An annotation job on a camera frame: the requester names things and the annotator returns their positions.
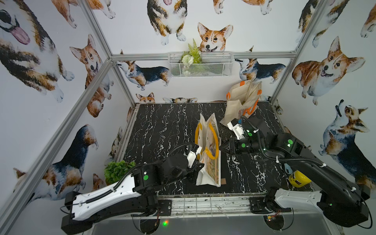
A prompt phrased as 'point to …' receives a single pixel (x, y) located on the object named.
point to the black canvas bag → (223, 181)
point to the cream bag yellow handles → (207, 136)
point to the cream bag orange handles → (242, 100)
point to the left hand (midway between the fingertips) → (205, 165)
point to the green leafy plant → (114, 171)
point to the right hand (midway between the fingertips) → (218, 149)
